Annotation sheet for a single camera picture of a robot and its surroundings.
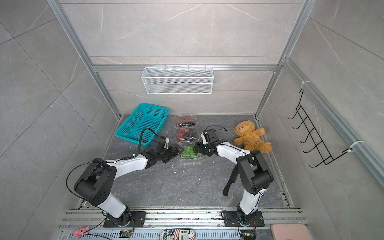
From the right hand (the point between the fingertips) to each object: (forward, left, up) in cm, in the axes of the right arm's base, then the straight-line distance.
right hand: (199, 149), depth 94 cm
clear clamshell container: (-6, 0, -1) cm, 6 cm away
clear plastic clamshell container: (+28, +15, +1) cm, 32 cm away
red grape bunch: (+26, +10, 0) cm, 28 cm away
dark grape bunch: (+9, +5, +2) cm, 10 cm away
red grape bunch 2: (+12, +12, +1) cm, 17 cm away
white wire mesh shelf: (+40, +13, +25) cm, 49 cm away
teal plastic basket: (+34, +42, -3) cm, 54 cm away
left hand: (-3, +10, +3) cm, 11 cm away
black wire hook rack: (-15, -51, +28) cm, 60 cm away
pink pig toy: (-43, +58, -2) cm, 72 cm away
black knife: (-17, -20, -6) cm, 27 cm away
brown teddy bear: (+7, -34, +2) cm, 35 cm away
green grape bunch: (-2, +7, 0) cm, 7 cm away
